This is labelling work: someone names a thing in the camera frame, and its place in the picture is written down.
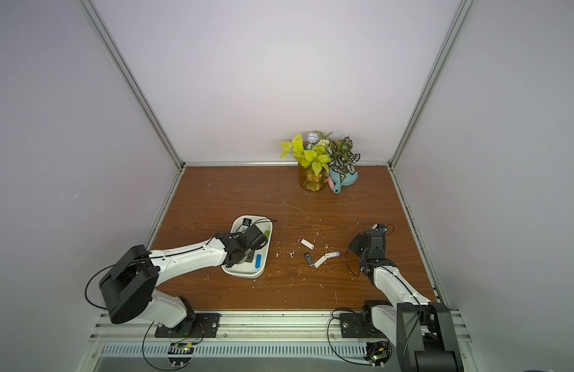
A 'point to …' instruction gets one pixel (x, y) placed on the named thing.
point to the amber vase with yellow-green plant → (312, 160)
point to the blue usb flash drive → (258, 261)
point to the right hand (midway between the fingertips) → (359, 236)
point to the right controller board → (378, 353)
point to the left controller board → (180, 353)
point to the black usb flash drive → (309, 259)
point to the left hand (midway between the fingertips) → (248, 249)
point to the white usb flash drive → (307, 243)
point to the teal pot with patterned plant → (342, 171)
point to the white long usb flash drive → (320, 261)
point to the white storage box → (247, 270)
